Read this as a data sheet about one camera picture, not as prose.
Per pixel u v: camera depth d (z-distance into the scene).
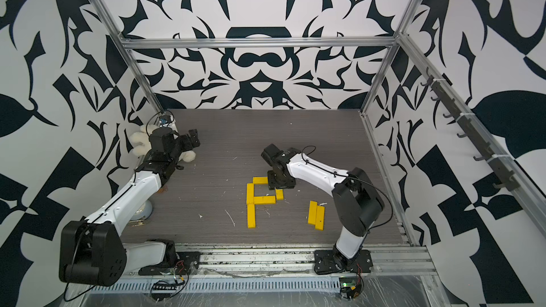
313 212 0.85
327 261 0.74
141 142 0.96
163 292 0.72
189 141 0.77
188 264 0.74
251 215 0.85
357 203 0.46
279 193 0.90
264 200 0.87
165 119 0.72
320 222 0.83
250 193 0.90
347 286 0.72
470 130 0.55
